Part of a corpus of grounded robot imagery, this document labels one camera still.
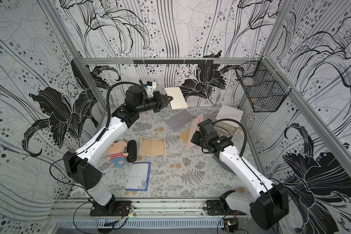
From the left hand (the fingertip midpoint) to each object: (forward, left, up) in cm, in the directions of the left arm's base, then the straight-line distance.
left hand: (173, 100), depth 70 cm
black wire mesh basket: (+21, -55, -6) cm, 59 cm away
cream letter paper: (-6, +17, -37) cm, 41 cm away
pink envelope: (+8, -14, -24) cm, 29 cm away
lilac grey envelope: (+19, -2, -39) cm, 43 cm away
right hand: (-8, -12, -20) cm, 24 cm away
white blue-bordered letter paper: (-26, +20, -38) cm, 50 cm away
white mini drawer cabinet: (+3, -35, -23) cm, 42 cm away
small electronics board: (-46, -31, -39) cm, 68 cm away
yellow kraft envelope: (+5, -7, -38) cm, 39 cm away
